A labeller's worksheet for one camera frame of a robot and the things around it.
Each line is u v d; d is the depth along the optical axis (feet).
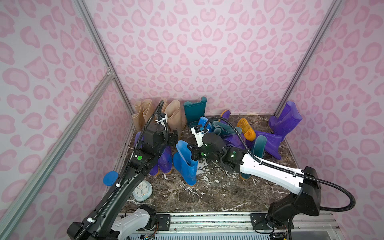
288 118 2.89
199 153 2.06
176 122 2.92
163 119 1.83
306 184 1.36
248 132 2.95
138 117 2.81
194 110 3.12
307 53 2.82
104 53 2.75
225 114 3.65
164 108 2.90
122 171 1.47
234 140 2.94
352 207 1.28
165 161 2.55
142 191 2.64
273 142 3.24
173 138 2.02
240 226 2.38
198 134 2.07
